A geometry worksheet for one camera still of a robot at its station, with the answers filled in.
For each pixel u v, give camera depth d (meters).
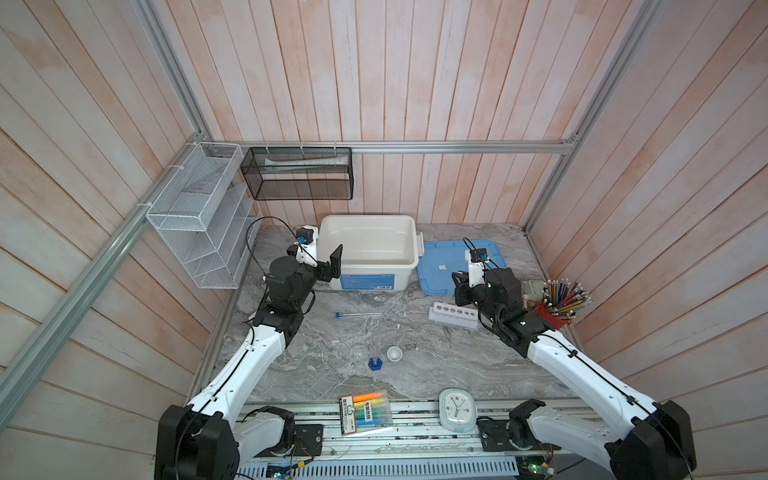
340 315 0.96
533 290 0.97
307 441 0.73
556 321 0.82
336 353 0.88
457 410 0.76
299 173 1.04
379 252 1.10
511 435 0.72
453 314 0.92
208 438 0.39
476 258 0.66
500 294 0.57
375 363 0.86
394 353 0.87
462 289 0.69
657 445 0.39
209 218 0.72
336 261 0.68
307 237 0.62
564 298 0.85
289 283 0.57
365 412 0.76
